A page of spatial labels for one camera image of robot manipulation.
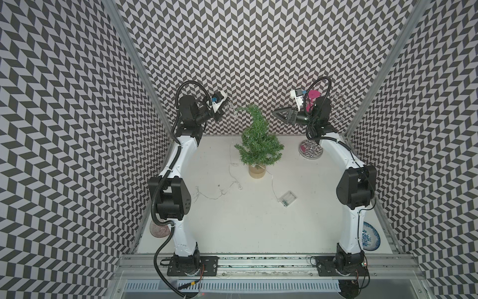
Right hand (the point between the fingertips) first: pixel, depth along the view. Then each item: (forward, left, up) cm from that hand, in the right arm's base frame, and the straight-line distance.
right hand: (274, 113), depth 79 cm
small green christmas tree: (-12, +6, -8) cm, 16 cm away
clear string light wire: (-14, +19, -33) cm, 41 cm away
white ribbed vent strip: (-58, +16, -35) cm, 70 cm away
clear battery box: (-23, -7, -35) cm, 42 cm away
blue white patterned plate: (-42, -41, -34) cm, 68 cm away
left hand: (+5, +21, +6) cm, 22 cm away
